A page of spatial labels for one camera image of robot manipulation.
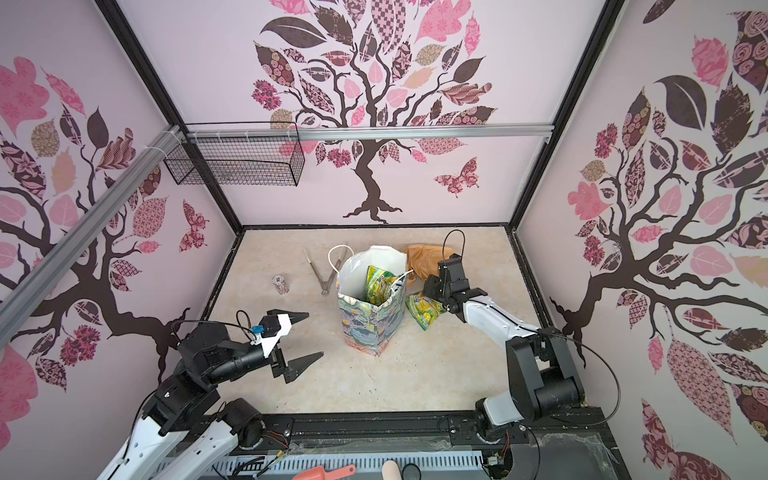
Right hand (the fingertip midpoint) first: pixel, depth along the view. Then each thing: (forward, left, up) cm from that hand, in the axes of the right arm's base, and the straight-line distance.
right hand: (433, 281), depth 92 cm
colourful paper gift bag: (-19, +20, +7) cm, 28 cm away
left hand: (-25, +30, +16) cm, 42 cm away
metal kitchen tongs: (+4, +36, -8) cm, 37 cm away
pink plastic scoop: (-48, +31, -8) cm, 57 cm away
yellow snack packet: (-2, +17, +2) cm, 18 cm away
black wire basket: (+57, +77, +9) cm, 96 cm away
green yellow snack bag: (-7, +3, -6) cm, 10 cm away
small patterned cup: (+3, +51, -5) cm, 51 cm away
